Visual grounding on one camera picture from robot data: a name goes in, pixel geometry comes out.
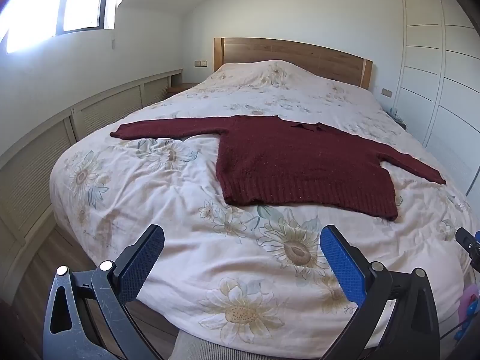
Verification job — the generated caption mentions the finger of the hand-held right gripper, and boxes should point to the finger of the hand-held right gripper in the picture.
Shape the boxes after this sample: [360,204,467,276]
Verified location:
[455,227,480,271]

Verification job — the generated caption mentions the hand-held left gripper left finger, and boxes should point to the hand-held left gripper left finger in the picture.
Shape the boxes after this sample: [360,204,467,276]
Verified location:
[43,224,177,360]

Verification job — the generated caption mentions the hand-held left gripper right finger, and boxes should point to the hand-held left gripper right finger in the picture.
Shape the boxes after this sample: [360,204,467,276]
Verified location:
[320,225,441,360]

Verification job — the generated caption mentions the dark red knit sweater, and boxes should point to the dark red knit sweater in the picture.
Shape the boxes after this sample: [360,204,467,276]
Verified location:
[110,115,447,222]

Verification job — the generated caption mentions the bed with floral duvet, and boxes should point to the bed with floral duvet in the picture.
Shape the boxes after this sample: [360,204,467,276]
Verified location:
[49,60,477,359]

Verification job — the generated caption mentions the pink and blue plastic object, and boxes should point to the pink and blue plastic object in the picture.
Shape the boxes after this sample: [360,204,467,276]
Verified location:
[463,284,480,331]

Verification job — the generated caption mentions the dark bedside objects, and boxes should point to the dark bedside objects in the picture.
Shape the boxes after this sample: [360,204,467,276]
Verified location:
[389,107,408,130]

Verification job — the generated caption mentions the white wardrobe door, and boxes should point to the white wardrobe door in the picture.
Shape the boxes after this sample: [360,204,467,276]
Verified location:
[0,68,184,271]

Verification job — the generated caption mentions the white wardrobe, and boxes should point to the white wardrobe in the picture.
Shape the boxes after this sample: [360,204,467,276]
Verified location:
[392,0,480,203]

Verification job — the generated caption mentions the wooden nightstand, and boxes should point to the wooden nightstand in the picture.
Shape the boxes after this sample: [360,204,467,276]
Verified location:
[167,82,198,97]

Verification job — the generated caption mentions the wooden headboard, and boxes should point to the wooden headboard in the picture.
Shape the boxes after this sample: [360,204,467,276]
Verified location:
[214,37,373,91]

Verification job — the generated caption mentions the window with dark frame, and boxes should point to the window with dark frame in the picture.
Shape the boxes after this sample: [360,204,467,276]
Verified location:
[0,0,122,54]

